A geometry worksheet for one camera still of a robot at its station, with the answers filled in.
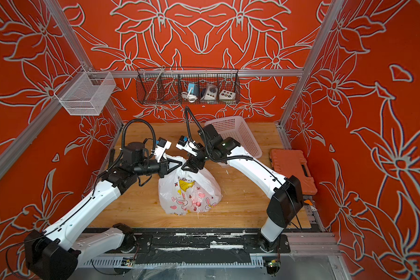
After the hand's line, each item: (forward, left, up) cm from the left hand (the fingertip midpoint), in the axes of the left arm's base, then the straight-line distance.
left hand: (181, 163), depth 71 cm
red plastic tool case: (+18, -58, -22) cm, 64 cm away
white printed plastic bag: (-7, -1, -12) cm, 14 cm away
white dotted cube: (+42, -19, +5) cm, 47 cm away
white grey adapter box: (+41, -10, +7) cm, 43 cm away
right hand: (+2, 0, -1) cm, 3 cm away
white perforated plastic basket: (+43, -28, -21) cm, 56 cm away
